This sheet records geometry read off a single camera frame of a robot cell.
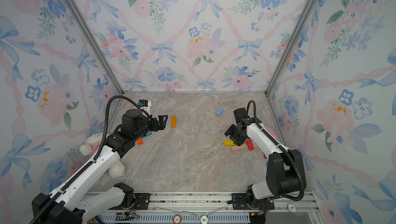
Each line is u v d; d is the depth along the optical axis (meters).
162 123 0.69
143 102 0.65
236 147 0.92
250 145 0.93
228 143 0.93
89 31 0.86
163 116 0.68
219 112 1.08
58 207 0.38
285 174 0.43
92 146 0.80
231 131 0.79
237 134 0.73
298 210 0.72
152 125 0.68
